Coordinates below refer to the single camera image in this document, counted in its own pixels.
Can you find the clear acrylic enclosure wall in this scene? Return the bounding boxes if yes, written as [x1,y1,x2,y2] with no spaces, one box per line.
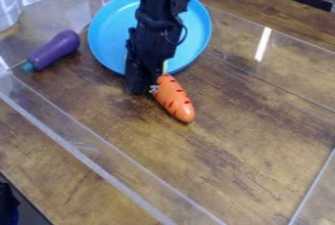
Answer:
[0,0,335,225]

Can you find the dark object at bottom left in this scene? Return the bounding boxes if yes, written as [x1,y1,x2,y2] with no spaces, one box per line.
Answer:
[0,182,20,225]

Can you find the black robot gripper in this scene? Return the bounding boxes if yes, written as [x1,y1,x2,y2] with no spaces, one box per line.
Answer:
[125,0,191,95]

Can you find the purple toy eggplant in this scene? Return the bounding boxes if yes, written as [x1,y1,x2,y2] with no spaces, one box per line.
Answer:
[22,29,81,72]

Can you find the blue plastic plate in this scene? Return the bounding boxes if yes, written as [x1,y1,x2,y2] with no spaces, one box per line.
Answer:
[87,0,212,75]

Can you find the orange toy carrot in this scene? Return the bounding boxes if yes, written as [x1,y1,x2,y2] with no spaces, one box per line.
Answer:
[149,71,196,123]

